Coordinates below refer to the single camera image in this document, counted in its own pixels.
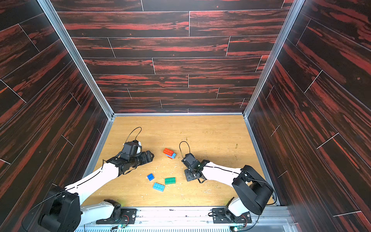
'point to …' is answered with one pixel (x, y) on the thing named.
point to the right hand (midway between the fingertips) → (192, 171)
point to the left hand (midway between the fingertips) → (150, 157)
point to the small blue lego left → (150, 177)
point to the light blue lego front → (158, 186)
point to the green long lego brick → (170, 181)
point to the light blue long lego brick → (173, 156)
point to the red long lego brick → (168, 152)
